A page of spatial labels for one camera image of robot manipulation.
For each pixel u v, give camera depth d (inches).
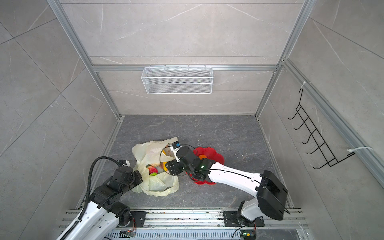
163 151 31.3
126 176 23.8
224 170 19.9
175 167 26.0
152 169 34.5
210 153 37.6
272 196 15.8
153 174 32.5
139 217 28.9
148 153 31.6
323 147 24.7
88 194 20.4
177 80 39.5
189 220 29.4
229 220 28.7
